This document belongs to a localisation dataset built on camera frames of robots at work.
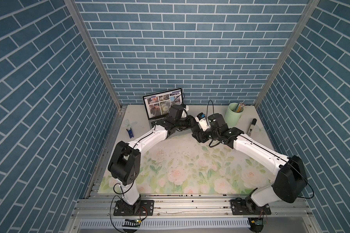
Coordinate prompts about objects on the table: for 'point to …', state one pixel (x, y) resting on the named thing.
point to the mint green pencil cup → (233, 114)
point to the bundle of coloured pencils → (239, 107)
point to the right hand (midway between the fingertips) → (197, 132)
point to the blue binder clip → (130, 133)
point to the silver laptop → (156, 106)
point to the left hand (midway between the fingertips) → (201, 123)
